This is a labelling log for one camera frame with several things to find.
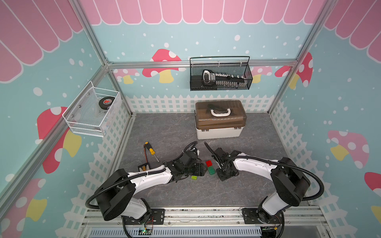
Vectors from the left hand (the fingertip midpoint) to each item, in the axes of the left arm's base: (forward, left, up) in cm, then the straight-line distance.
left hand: (202, 171), depth 84 cm
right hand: (0, -13, -6) cm, 14 cm away
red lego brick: (+6, -4, -3) cm, 8 cm away
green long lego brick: (-1, -5, +4) cm, 6 cm away
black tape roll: (+26, +53, +28) cm, 65 cm away
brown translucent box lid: (+31, -11, +15) cm, 36 cm away
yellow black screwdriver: (+15, +32, -5) cm, 36 cm away
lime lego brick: (-2, +5, -4) cm, 7 cm away
